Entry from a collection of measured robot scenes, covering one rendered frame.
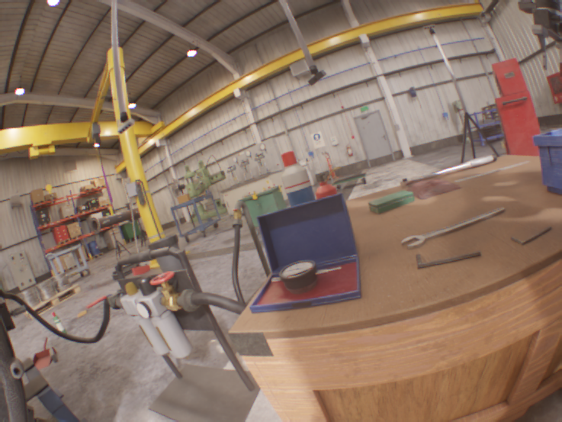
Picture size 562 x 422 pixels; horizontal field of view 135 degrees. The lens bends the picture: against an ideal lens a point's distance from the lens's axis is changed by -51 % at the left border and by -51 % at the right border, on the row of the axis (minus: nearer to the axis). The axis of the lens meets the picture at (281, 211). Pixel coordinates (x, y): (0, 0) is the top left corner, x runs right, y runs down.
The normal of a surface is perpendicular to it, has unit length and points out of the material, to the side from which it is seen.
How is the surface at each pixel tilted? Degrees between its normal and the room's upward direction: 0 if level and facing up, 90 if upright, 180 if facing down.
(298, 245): 81
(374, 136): 90
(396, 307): 0
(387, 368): 90
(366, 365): 90
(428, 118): 90
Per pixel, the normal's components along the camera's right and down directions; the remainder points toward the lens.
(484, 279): -0.31, -0.94
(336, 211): -0.32, 0.06
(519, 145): -0.76, 0.33
